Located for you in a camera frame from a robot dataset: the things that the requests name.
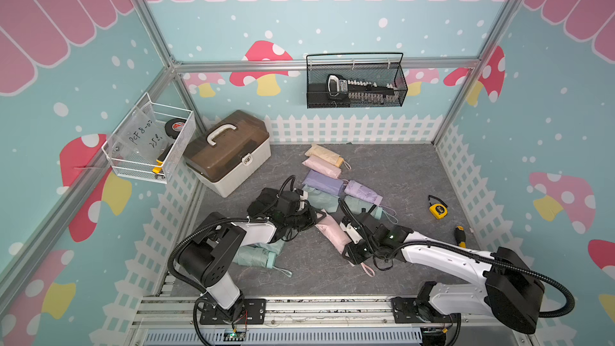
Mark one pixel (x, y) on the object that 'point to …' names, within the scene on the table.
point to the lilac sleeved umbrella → (363, 192)
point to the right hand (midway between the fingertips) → (346, 253)
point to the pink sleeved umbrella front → (335, 231)
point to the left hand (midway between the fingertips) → (325, 219)
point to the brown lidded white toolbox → (229, 150)
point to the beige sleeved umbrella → (327, 156)
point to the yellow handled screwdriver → (460, 236)
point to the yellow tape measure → (439, 211)
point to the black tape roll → (173, 126)
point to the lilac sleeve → (324, 183)
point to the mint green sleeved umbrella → (355, 205)
